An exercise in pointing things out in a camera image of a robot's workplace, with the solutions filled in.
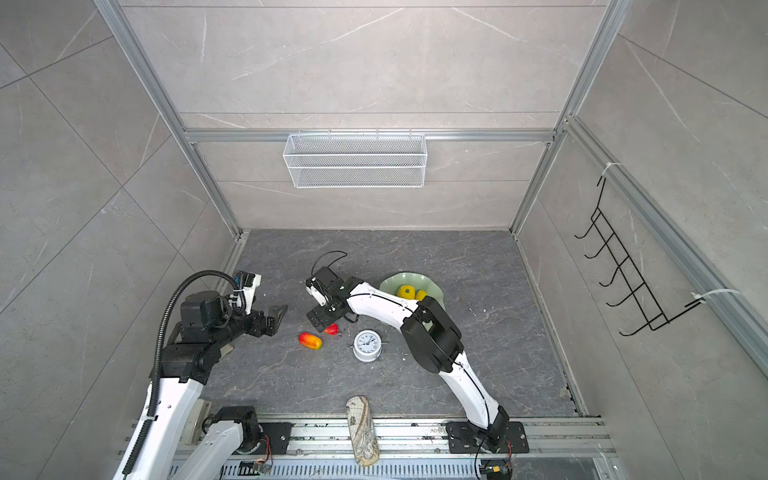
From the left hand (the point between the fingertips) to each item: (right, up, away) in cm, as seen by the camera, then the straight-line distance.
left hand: (267, 296), depth 74 cm
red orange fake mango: (+13, -13, +16) cm, 24 cm away
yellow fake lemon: (+37, -2, +21) cm, 42 cm away
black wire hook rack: (+84, -2, -17) cm, 85 cm away
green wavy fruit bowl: (+41, +2, +25) cm, 48 cm away
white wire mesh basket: (+17, +43, +27) cm, 53 cm away
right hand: (+11, -8, +18) cm, 23 cm away
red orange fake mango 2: (+7, -16, +14) cm, 22 cm away
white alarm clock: (+25, -16, +12) cm, 32 cm away
